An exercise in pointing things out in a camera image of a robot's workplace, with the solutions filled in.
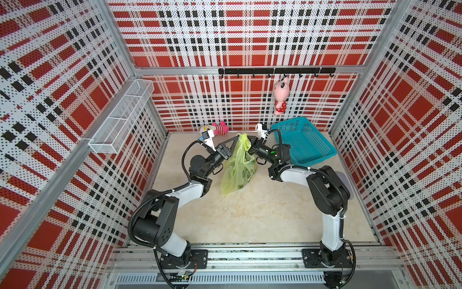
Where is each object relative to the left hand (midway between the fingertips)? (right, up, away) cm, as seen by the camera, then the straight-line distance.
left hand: (240, 138), depth 75 cm
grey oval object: (+57, -21, +24) cm, 65 cm away
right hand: (-1, +1, -1) cm, 2 cm away
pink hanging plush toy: (+21, +25, +17) cm, 37 cm away
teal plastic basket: (+44, -3, +39) cm, 59 cm away
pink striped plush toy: (-13, +8, +41) cm, 43 cm away
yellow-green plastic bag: (0, -13, +2) cm, 13 cm away
